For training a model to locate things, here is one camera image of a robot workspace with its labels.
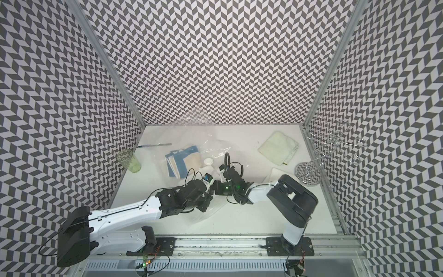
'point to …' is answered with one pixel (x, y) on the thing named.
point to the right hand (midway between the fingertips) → (208, 191)
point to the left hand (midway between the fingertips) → (210, 199)
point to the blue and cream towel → (182, 163)
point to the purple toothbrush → (141, 146)
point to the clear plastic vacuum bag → (211, 143)
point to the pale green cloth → (279, 148)
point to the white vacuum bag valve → (208, 161)
